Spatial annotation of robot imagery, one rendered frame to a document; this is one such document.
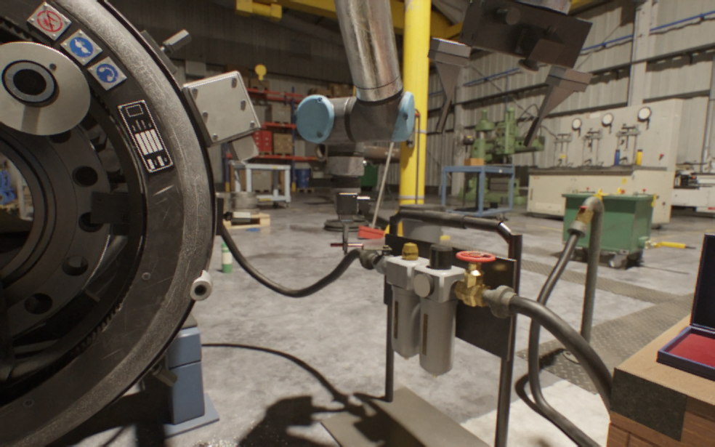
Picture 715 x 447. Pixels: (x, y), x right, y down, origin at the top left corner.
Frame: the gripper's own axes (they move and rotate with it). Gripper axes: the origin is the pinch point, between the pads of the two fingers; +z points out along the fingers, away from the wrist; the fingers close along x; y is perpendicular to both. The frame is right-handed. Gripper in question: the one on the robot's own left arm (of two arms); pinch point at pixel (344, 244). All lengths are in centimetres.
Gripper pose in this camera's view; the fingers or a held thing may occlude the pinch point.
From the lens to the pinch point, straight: 91.1
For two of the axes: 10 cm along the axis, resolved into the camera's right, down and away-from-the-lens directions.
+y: 9.9, 0.0, 1.1
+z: -0.1, 9.9, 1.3
